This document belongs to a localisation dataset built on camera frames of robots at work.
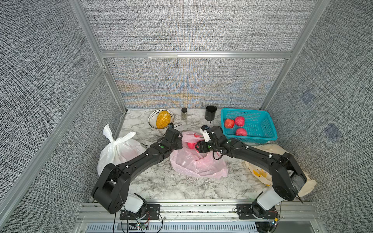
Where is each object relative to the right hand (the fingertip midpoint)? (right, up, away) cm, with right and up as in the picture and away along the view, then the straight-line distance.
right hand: (199, 141), depth 86 cm
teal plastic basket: (+47, +10, +24) cm, 54 cm away
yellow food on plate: (-24, +14, +20) cm, 34 cm away
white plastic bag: (-43, -5, -3) cm, 44 cm away
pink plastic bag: (-6, -12, 0) cm, 13 cm away
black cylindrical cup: (+11, +19, +24) cm, 33 cm away
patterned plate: (-34, +14, +25) cm, 44 cm away
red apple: (+23, +11, +17) cm, 31 cm away
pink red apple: (+30, +5, +13) cm, 33 cm away
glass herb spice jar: (-9, +18, +22) cm, 30 cm away
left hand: (-10, +1, +1) cm, 11 cm away
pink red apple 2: (-4, -4, +6) cm, 8 cm away
